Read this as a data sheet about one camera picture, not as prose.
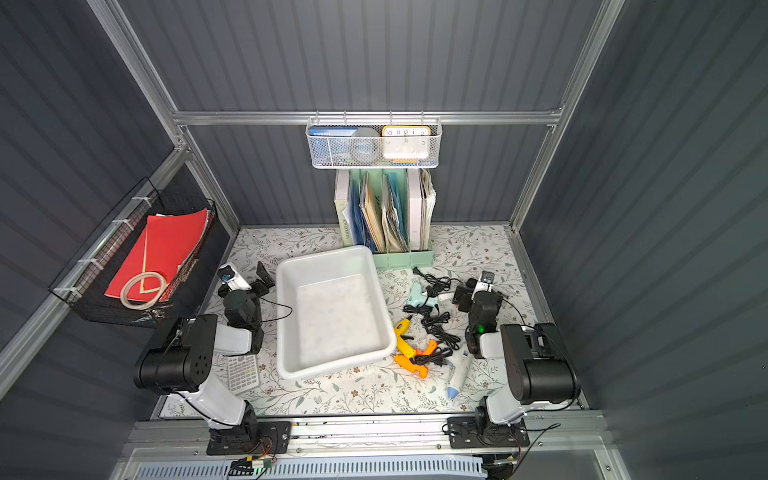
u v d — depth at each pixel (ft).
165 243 2.40
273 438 2.37
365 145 2.98
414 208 3.16
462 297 2.90
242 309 2.32
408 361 2.72
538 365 1.51
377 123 2.92
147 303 2.18
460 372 2.68
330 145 2.76
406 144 2.91
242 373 2.72
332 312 3.16
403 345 2.77
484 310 2.32
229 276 2.48
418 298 3.16
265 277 2.78
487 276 2.65
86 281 2.02
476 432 2.40
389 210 3.10
